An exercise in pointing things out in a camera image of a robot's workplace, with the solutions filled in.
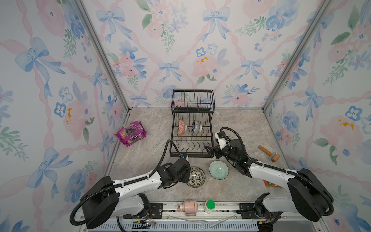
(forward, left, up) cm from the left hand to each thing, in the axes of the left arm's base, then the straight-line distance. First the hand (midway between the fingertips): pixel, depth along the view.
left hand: (189, 173), depth 83 cm
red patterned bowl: (+28, +6, +7) cm, 29 cm away
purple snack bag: (+24, +41, +3) cm, 47 cm away
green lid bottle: (-17, -10, +5) cm, 20 cm away
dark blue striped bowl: (+28, -4, +7) cm, 29 cm away
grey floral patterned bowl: (-1, -4, -3) cm, 5 cm away
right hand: (+15, -13, +9) cm, 22 cm away
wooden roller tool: (+12, -55, -3) cm, 56 cm away
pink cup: (-18, 0, +5) cm, 18 cm away
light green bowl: (+3, -17, -2) cm, 18 cm away
